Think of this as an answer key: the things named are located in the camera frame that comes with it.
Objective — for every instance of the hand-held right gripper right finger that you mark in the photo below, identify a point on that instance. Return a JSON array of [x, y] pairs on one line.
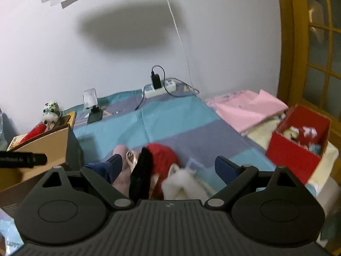
[[224, 169]]

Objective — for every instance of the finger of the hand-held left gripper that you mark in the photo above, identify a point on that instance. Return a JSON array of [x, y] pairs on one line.
[[24, 160]]

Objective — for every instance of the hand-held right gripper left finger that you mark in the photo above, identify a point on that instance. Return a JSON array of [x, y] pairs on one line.
[[115, 166]]

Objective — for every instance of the grey sock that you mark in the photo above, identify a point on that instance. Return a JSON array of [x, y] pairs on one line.
[[120, 152]]

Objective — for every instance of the brown cardboard box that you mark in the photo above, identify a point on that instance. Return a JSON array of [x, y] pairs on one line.
[[45, 149]]

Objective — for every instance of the dark cloth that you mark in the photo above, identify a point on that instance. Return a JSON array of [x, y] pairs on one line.
[[141, 173]]

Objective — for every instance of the red knitted cloth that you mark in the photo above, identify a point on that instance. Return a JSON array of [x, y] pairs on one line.
[[163, 156]]

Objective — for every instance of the yellow picture book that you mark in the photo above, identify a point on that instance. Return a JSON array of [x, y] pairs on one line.
[[14, 142]]

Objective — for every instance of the red long plush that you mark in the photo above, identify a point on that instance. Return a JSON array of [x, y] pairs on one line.
[[33, 133]]

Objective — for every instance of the cream cloth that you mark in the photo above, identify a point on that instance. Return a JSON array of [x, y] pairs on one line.
[[262, 136]]

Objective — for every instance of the small panda plush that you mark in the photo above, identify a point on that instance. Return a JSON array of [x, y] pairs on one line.
[[50, 110]]

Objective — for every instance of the yellow flat box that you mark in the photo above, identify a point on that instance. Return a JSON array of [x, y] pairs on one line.
[[71, 117]]

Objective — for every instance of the pink sheet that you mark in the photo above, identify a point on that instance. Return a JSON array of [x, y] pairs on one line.
[[247, 109]]

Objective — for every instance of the red box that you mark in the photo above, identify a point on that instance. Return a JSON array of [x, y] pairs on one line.
[[290, 156]]

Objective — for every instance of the phone stand with black base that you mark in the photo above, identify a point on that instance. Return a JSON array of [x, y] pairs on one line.
[[90, 98]]

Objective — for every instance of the blue patterned blanket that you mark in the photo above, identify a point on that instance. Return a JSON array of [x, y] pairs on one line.
[[173, 117]]

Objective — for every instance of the white and red plush toy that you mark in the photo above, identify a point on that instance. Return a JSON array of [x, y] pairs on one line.
[[301, 136]]

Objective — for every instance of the black charger plug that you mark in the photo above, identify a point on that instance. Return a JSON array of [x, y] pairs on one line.
[[156, 81]]

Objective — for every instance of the white power strip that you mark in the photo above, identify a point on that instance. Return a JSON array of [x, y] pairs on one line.
[[170, 85]]

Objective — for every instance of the yellow wooden window frame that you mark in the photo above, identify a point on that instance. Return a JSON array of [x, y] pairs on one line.
[[293, 58]]

